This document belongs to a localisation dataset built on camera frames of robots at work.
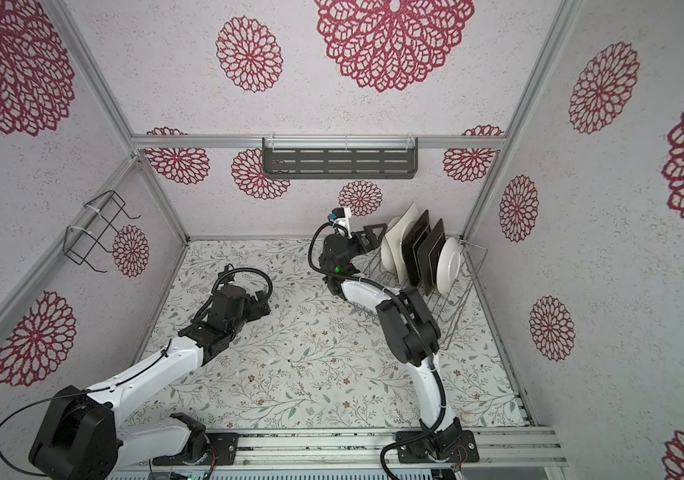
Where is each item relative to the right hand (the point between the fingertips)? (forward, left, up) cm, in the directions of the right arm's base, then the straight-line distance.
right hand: (381, 232), depth 86 cm
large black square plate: (+4, -9, -8) cm, 13 cm away
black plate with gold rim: (-1, -15, -9) cm, 17 cm away
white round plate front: (-1, -22, -13) cm, 26 cm away
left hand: (-17, +37, -13) cm, 42 cm away
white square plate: (+5, -5, -7) cm, 10 cm away
